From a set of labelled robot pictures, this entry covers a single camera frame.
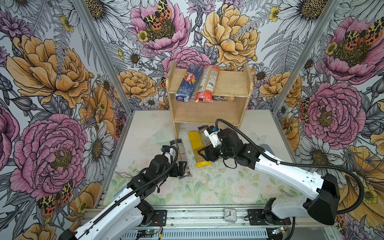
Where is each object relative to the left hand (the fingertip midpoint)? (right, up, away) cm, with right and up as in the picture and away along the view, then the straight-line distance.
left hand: (178, 167), depth 79 cm
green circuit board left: (-13, -28, -8) cm, 32 cm away
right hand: (+13, +7, -6) cm, 16 cm away
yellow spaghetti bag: (+10, +9, +18) cm, 23 cm away
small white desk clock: (+26, -22, -5) cm, 35 cm away
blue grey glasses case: (+55, +7, +19) cm, 59 cm away
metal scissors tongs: (-34, -6, +10) cm, 36 cm away
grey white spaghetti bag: (0, +3, +15) cm, 15 cm away
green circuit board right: (+48, -28, -7) cm, 56 cm away
